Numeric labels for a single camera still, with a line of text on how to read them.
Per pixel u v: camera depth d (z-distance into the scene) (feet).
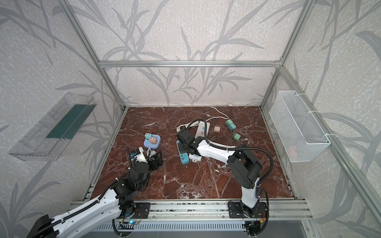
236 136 3.31
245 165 1.57
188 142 2.23
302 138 1.99
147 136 3.10
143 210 2.41
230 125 3.52
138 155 2.28
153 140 3.07
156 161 2.40
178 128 3.43
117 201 1.83
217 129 3.44
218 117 3.77
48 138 2.11
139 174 1.93
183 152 2.63
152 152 3.02
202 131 3.34
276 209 2.47
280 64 3.08
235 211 2.41
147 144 3.16
